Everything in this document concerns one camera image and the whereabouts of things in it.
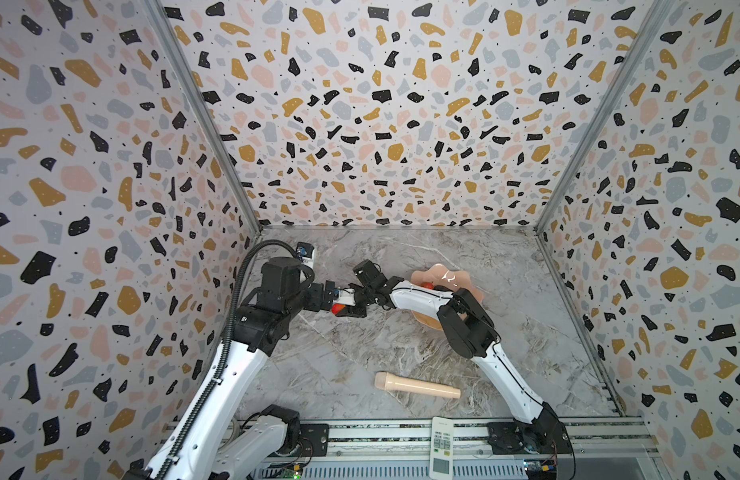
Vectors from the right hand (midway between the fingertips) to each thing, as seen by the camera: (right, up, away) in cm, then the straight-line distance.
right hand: (333, 299), depth 96 cm
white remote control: (+30, -34, -26) cm, 52 cm away
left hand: (0, +9, -25) cm, 26 cm away
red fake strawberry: (+31, +4, +4) cm, 32 cm away
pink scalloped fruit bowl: (+35, +7, +7) cm, 37 cm away
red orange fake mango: (+1, -3, -2) cm, 4 cm away
